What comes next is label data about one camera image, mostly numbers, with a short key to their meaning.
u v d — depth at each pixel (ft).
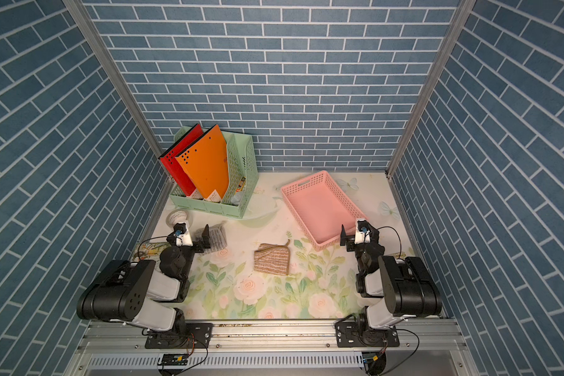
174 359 2.36
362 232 2.48
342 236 2.75
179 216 3.34
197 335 2.43
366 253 2.27
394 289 1.48
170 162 2.83
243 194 3.68
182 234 2.43
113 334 2.47
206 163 3.06
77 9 2.28
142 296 1.63
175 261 2.22
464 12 2.32
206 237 2.74
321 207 3.44
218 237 3.11
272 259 2.91
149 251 3.04
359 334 2.38
